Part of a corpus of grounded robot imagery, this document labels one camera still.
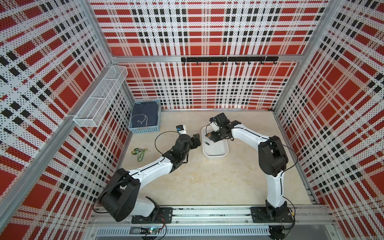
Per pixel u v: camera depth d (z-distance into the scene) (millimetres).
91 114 689
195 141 766
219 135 841
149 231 692
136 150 961
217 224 719
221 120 783
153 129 1045
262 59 886
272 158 531
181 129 749
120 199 419
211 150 978
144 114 1080
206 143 1014
